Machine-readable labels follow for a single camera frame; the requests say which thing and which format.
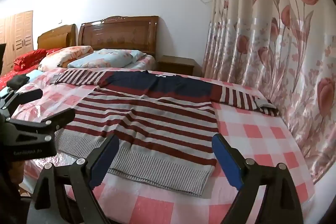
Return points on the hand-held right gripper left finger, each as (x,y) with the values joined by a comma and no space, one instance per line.
(105,161)

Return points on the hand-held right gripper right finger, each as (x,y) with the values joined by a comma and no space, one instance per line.
(225,161)

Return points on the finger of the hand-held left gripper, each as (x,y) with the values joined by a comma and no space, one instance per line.
(44,121)
(26,96)

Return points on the red grey striped sweater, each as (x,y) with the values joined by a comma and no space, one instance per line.
(157,113)

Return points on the dark cloth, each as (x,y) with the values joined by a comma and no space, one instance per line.
(17,81)

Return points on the light blue sheet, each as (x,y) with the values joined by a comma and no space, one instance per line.
(36,74)

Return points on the pink checked bed sheet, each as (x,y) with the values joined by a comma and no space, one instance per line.
(257,134)

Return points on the pink floral pillow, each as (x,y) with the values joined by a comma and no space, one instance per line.
(63,56)

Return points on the wooden wardrobe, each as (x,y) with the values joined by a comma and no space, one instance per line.
(21,32)

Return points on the plain wooden headboard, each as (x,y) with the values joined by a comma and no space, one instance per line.
(55,37)

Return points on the light blue floral pillow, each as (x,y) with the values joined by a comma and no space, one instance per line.
(105,58)

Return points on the wooden nightstand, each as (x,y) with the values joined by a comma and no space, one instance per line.
(176,65)

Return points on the carved wooden headboard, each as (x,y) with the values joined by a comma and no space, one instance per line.
(118,35)

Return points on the floral tulip curtain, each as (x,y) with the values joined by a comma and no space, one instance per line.
(275,43)

